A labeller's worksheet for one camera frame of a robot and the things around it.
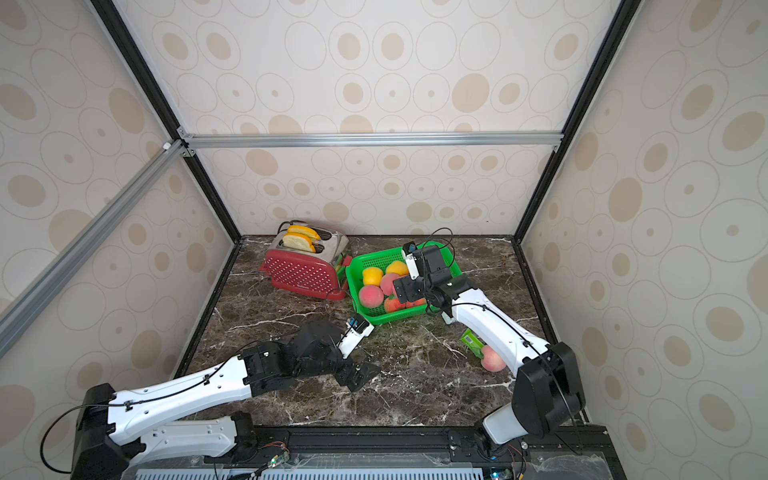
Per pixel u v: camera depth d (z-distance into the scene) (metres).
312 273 0.92
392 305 0.93
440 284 0.62
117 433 0.40
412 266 0.75
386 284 0.97
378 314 0.88
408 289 0.75
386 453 0.73
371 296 0.90
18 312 0.51
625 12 0.67
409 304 0.77
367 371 0.62
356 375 0.62
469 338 0.92
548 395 0.42
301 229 0.94
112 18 0.68
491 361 0.83
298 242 0.92
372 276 1.00
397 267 1.02
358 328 0.61
